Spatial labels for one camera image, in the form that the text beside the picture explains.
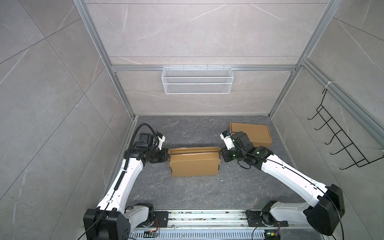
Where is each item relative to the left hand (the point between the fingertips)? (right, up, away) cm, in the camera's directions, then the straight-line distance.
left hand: (169, 152), depth 79 cm
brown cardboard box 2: (+14, -5, -1) cm, 14 cm away
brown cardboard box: (+63, +8, +34) cm, 72 cm away
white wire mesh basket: (+16, +46, +22) cm, 53 cm away
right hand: (+28, +1, +1) cm, 28 cm away
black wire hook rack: (+80, +5, -16) cm, 82 cm away
